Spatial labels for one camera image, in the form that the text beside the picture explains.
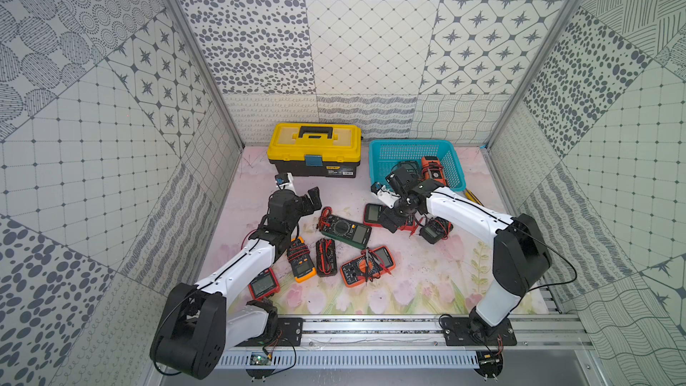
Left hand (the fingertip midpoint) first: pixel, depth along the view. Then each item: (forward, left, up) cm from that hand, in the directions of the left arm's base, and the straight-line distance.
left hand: (305, 187), depth 85 cm
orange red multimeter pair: (-20, -21, -14) cm, 32 cm away
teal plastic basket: (+26, -28, -11) cm, 39 cm away
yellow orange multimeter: (-19, +1, -15) cm, 24 cm away
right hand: (-4, -30, -10) cm, 32 cm away
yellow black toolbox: (+19, -1, -1) cm, 19 cm away
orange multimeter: (+21, -48, -14) cm, 54 cm away
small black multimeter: (-7, -44, -14) cm, 47 cm away
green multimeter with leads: (+23, -40, -16) cm, 48 cm away
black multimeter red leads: (-18, -7, -14) cm, 24 cm away
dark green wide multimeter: (-6, -13, -16) cm, 22 cm away
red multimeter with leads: (-1, -22, -15) cm, 27 cm away
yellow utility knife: (+11, -61, -17) cm, 65 cm away
